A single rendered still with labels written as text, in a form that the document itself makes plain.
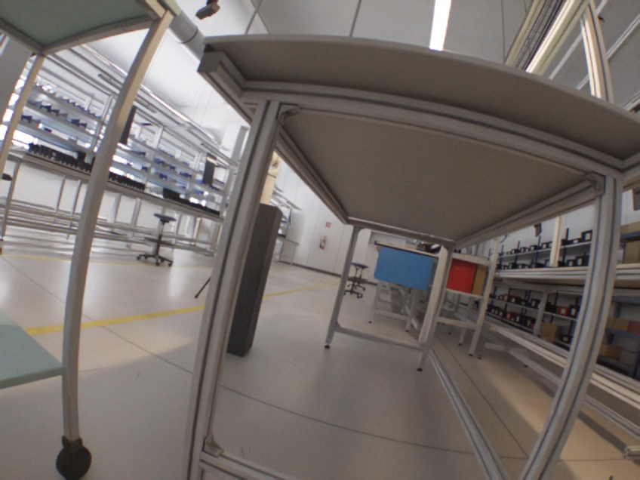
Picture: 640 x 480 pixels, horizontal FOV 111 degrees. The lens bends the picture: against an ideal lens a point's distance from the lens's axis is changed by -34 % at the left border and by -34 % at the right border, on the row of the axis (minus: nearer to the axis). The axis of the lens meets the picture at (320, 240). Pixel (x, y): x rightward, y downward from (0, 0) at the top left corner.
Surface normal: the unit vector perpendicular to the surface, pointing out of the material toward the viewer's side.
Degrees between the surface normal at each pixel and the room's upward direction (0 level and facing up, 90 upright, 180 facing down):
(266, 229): 90
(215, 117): 90
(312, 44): 180
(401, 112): 90
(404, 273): 90
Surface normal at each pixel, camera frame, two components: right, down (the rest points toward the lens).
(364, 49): -0.23, 0.97
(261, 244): -0.01, -0.05
